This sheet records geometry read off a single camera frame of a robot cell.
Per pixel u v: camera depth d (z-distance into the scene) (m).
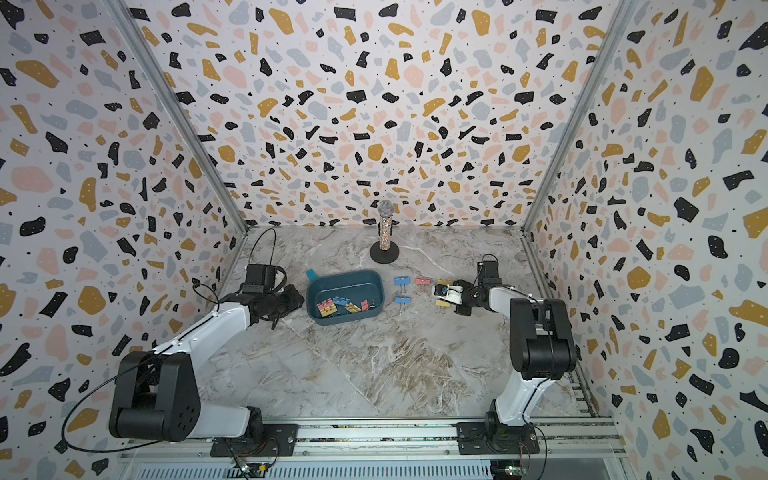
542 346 0.49
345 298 1.00
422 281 1.04
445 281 1.05
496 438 0.67
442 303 0.98
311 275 1.06
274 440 0.73
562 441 0.75
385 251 1.09
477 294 0.75
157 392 0.42
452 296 0.86
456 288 0.86
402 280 1.04
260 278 0.70
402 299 0.98
